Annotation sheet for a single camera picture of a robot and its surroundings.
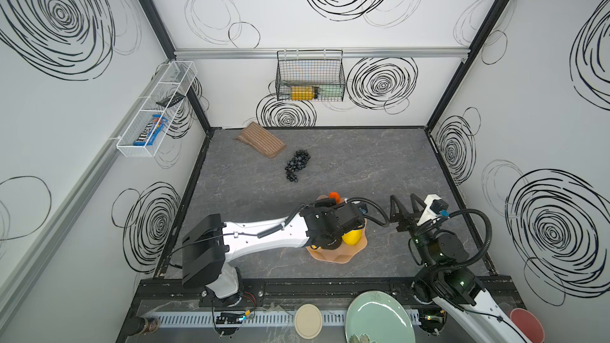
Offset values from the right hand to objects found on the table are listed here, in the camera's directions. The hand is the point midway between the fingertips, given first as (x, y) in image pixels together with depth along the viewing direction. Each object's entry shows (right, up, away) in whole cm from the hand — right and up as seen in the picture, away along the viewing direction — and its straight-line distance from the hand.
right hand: (402, 197), depth 71 cm
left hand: (-21, -3, +6) cm, 22 cm away
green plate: (-8, -35, -2) cm, 36 cm away
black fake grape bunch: (-33, +9, +31) cm, 46 cm away
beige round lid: (-28, -33, -7) cm, 44 cm away
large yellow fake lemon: (-14, -15, +6) cm, 21 cm away
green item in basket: (-20, +36, +16) cm, 44 cm away
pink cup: (+29, -32, -9) cm, 44 cm away
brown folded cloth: (-51, +19, +44) cm, 70 cm away
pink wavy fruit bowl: (-16, -21, +9) cm, 28 cm away
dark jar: (-73, -31, -10) cm, 80 cm away
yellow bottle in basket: (-30, +35, +16) cm, 49 cm away
